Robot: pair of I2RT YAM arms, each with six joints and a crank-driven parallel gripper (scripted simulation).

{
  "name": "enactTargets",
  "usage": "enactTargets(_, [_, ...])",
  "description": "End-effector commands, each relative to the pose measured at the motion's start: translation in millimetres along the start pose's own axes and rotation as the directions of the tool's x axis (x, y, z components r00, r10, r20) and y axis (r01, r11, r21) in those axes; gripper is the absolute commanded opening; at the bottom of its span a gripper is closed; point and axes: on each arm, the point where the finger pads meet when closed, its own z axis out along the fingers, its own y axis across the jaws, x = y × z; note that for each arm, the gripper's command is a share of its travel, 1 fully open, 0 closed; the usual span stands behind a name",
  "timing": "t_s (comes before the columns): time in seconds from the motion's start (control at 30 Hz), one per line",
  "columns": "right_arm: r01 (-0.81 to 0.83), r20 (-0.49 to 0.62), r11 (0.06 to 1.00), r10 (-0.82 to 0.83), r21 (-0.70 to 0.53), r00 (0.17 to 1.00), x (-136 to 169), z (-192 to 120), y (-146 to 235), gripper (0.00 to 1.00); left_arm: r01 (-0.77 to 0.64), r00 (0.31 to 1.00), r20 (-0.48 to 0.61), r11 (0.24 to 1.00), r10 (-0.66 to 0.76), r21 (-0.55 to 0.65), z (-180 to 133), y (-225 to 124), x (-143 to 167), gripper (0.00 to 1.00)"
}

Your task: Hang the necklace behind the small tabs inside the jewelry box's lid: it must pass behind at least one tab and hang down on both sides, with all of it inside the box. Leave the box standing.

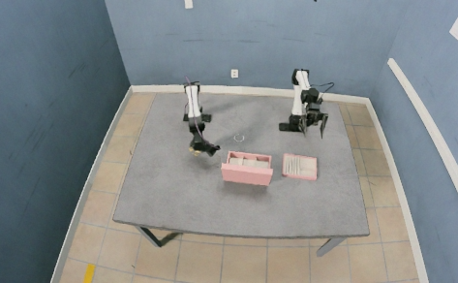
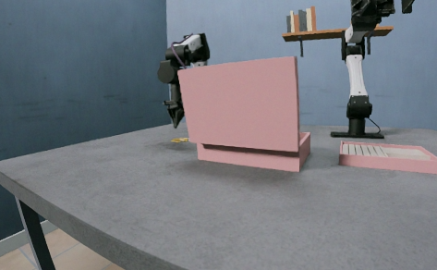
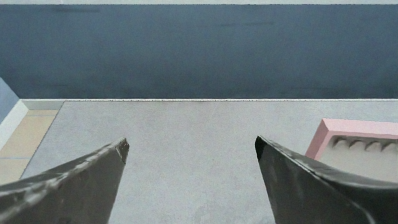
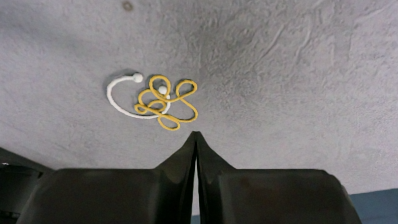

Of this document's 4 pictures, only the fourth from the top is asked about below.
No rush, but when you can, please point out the gold chain necklace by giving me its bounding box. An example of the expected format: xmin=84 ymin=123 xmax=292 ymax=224
xmin=135 ymin=75 xmax=198 ymax=130

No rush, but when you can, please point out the white wire bangle with ball ends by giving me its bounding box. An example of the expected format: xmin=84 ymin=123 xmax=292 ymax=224
xmin=107 ymin=73 xmax=170 ymax=119

